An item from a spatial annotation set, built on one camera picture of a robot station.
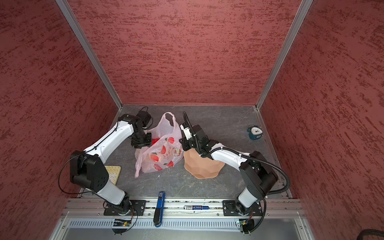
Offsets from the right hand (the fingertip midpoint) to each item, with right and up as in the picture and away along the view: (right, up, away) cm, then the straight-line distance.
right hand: (179, 143), depth 85 cm
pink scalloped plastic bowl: (+12, -15, +3) cm, 19 cm away
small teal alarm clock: (+51, +4, +16) cm, 54 cm away
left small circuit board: (-28, -38, -12) cm, 49 cm away
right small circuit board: (+35, -39, -13) cm, 54 cm away
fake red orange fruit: (-13, +2, -4) cm, 14 cm away
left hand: (-18, -3, -2) cm, 19 cm away
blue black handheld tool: (-8, -32, -14) cm, 35 cm away
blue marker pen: (+10, -31, -11) cm, 34 cm away
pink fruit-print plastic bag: (-7, -3, -4) cm, 8 cm away
